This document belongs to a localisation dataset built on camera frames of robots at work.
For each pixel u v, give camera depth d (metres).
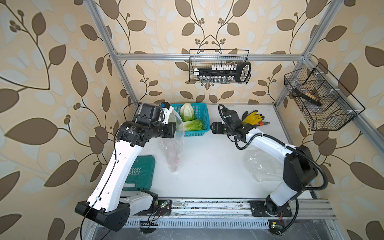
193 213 0.74
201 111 1.11
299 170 0.45
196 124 0.94
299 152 0.46
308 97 0.74
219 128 0.77
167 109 0.59
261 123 1.08
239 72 0.84
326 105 0.73
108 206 0.36
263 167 0.82
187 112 0.99
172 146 0.76
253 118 1.09
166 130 0.58
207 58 0.91
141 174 0.81
